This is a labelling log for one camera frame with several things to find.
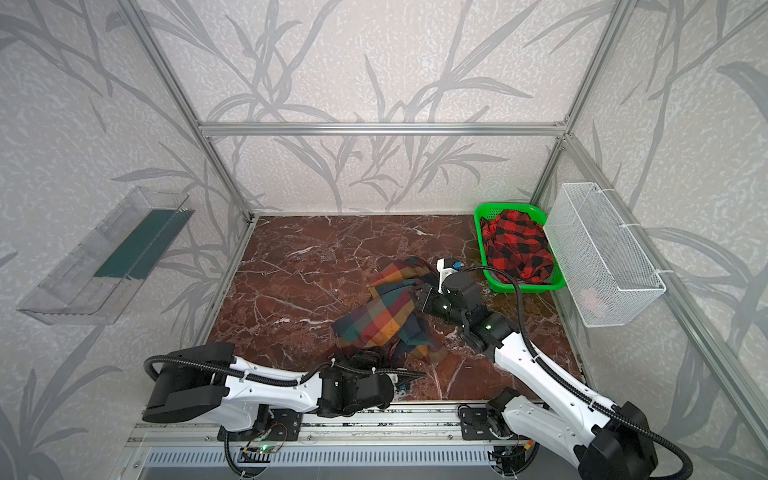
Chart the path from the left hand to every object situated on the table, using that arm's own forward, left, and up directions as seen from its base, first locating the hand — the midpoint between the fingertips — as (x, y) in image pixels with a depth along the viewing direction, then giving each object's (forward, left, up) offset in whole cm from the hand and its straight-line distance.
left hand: (380, 349), depth 82 cm
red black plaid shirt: (+35, -46, +3) cm, 58 cm away
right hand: (+12, -9, +16) cm, 22 cm away
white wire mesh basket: (+6, -48, +31) cm, 58 cm away
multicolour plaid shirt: (+5, -4, +9) cm, 11 cm away
